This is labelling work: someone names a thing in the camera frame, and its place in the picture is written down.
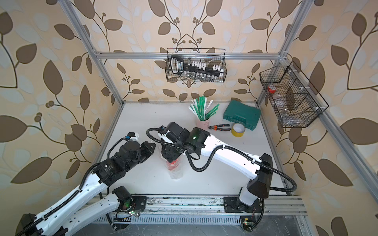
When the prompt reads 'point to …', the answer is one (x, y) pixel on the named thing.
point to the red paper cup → (173, 165)
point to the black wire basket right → (294, 99)
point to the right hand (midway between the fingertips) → (169, 150)
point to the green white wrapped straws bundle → (201, 109)
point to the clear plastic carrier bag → (175, 169)
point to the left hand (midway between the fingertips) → (155, 143)
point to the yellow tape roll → (237, 130)
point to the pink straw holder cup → (203, 125)
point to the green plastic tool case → (238, 111)
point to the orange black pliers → (216, 127)
